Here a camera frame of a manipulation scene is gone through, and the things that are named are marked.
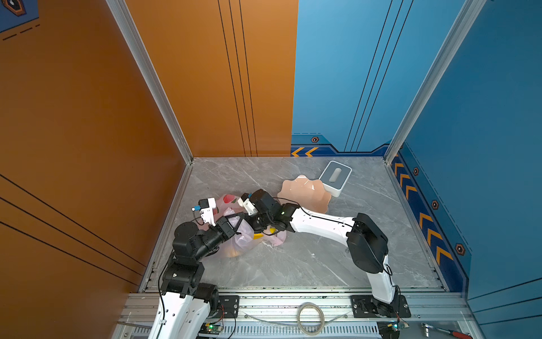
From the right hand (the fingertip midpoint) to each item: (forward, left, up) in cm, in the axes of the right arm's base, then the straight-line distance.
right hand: (233, 230), depth 77 cm
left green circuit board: (-28, +7, -16) cm, 33 cm away
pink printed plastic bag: (-6, -6, +3) cm, 9 cm away
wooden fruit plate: (+26, -31, -12) cm, 42 cm away
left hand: (0, -6, +12) cm, 14 cm away
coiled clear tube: (-26, -24, -15) cm, 38 cm away
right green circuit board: (-28, -54, -17) cm, 63 cm away
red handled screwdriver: (-29, -74, -15) cm, 81 cm away
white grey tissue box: (+35, -45, -12) cm, 59 cm away
